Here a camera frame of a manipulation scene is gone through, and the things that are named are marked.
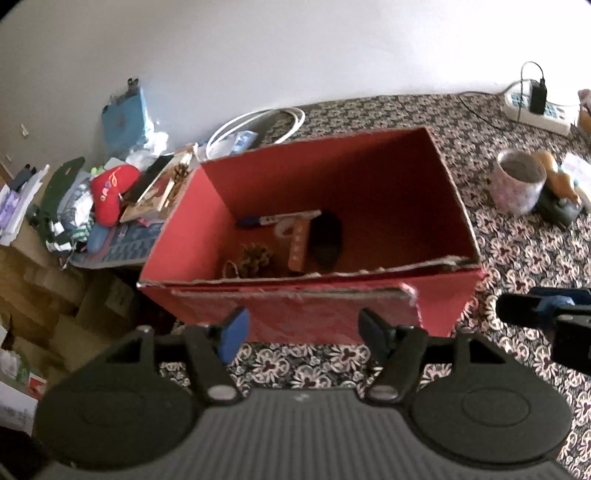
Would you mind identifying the brown pine cone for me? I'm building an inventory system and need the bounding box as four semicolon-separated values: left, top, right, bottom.
238;243;275;278

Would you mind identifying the blue white packet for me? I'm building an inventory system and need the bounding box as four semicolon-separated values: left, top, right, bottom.
221;130;259;155

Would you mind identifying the black small case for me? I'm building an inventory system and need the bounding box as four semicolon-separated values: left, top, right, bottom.
538;189;583;228

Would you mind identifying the printed tape roll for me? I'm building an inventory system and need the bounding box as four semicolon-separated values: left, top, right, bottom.
490;149;547;215

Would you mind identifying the white tissue packet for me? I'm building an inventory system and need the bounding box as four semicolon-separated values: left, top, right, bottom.
561;152;591;206

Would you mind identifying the black rounded object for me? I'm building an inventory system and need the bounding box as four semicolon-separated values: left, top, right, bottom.
308;210;343;271

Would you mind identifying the black charger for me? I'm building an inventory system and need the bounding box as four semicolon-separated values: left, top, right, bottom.
529;79;548;114

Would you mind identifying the stack of white papers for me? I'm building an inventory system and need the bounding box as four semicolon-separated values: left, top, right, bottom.
0;164;51;246

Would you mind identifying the white plastic bag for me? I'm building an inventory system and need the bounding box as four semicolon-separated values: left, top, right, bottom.
129;131;169;167

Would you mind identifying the blue bag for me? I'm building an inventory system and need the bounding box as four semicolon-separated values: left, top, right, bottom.
102;78;148;158

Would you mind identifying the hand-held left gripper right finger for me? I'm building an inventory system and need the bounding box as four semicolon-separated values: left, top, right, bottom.
360;308;511;402

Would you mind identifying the dark green cloth bag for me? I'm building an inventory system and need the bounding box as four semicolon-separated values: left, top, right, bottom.
34;157;88;252

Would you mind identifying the red plush cushion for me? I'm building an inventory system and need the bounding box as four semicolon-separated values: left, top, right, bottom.
90;165;140;227

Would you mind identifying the white power strip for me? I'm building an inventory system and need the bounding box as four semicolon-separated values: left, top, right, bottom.
503;88;573;136

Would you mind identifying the white marker pen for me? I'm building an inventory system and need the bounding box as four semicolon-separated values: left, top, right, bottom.
236;210;321;229

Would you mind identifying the black flat device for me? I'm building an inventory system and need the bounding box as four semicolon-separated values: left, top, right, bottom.
124;155;174;204

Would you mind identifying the red cardboard box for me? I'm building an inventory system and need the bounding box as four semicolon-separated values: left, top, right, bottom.
137;127;488;344

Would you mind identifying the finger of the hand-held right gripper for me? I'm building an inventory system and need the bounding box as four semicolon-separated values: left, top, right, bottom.
530;286;591;308
496;293;561;329

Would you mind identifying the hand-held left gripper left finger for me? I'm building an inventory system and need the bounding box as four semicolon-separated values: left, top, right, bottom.
106;307;251;402

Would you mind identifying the black cable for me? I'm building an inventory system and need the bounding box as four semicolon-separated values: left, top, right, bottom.
457;61;546;127

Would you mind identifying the white coiled hose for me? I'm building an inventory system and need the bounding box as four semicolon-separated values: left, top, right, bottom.
205;107;306;155

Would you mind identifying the brown cardboard box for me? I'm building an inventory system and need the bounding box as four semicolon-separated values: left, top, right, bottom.
0;222;139;407

